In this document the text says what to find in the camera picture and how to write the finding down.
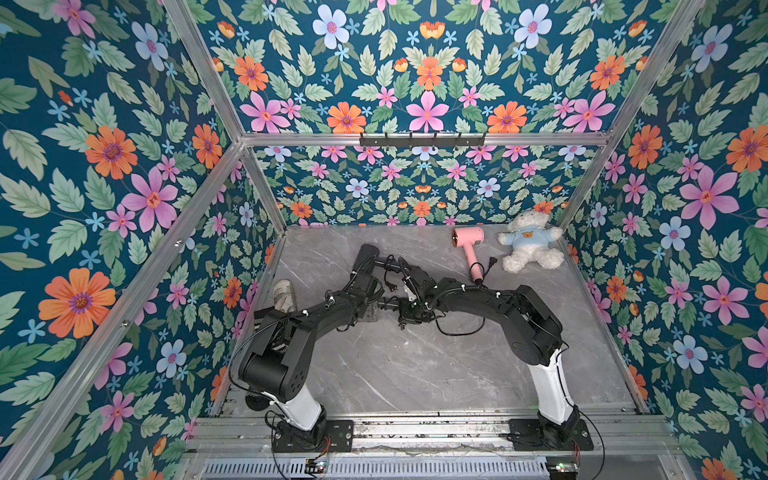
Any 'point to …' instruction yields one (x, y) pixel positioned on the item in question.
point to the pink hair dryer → (468, 236)
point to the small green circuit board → (313, 466)
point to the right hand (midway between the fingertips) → (405, 312)
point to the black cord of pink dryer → (492, 261)
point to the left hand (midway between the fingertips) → (362, 309)
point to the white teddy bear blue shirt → (529, 237)
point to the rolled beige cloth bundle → (284, 296)
